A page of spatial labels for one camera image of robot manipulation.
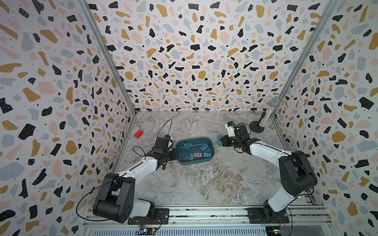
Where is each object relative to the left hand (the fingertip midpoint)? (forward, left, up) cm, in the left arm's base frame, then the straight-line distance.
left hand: (178, 152), depth 90 cm
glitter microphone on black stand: (+23, -57, -4) cm, 61 cm away
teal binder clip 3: (+1, -17, -5) cm, 18 cm away
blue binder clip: (+7, -16, -6) cm, 19 cm away
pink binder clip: (0, -12, -4) cm, 13 cm away
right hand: (+7, -27, +3) cm, 28 cm away
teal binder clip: (+7, -4, -3) cm, 9 cm away
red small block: (+18, +30, -5) cm, 36 cm away
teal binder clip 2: (0, -8, -6) cm, 10 cm away
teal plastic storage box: (+6, -9, -7) cm, 13 cm away
